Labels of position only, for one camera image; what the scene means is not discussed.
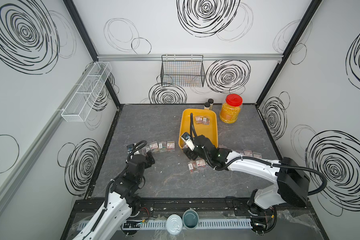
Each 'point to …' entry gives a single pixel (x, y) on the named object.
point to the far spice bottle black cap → (210, 100)
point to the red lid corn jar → (230, 110)
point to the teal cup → (190, 219)
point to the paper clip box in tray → (199, 119)
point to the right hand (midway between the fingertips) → (187, 144)
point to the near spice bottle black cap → (207, 104)
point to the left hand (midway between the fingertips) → (144, 154)
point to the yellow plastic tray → (210, 131)
